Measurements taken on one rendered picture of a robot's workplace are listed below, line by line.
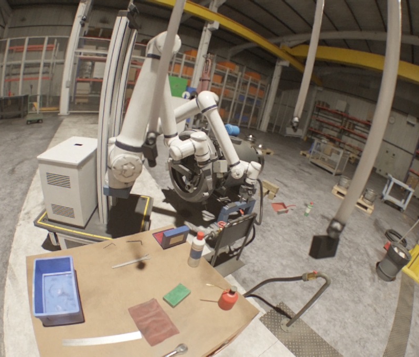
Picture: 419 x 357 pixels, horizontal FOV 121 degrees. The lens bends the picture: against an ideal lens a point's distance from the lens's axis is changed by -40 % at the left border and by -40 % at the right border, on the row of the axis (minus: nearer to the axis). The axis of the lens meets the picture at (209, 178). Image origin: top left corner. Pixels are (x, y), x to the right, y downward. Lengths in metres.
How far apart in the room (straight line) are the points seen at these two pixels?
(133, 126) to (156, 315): 0.84
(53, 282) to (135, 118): 0.88
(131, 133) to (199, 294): 0.83
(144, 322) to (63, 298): 0.39
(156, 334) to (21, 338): 1.00
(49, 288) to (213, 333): 0.77
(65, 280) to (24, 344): 0.69
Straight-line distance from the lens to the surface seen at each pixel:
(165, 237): 1.11
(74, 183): 1.37
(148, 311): 0.93
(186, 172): 1.97
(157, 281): 1.04
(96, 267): 1.10
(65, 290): 1.04
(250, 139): 6.82
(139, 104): 0.92
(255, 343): 1.52
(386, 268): 2.96
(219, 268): 1.80
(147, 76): 0.93
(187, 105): 1.56
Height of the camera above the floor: 1.32
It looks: 23 degrees down
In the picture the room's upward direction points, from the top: 13 degrees clockwise
